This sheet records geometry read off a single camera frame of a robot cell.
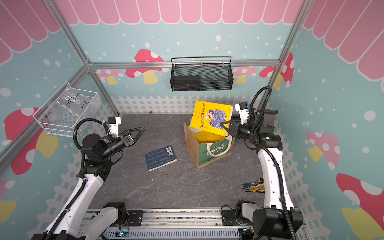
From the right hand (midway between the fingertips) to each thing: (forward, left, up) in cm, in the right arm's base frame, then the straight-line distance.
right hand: (222, 124), depth 69 cm
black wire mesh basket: (+38, +9, +1) cm, 39 cm away
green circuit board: (-38, +50, -36) cm, 72 cm away
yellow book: (+9, +7, -22) cm, 25 cm away
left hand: (-3, +36, -1) cm, 36 cm away
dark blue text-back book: (+1, +36, -33) cm, 48 cm away
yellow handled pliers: (-18, -18, -34) cm, 42 cm away
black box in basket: (+31, +18, +2) cm, 36 cm away
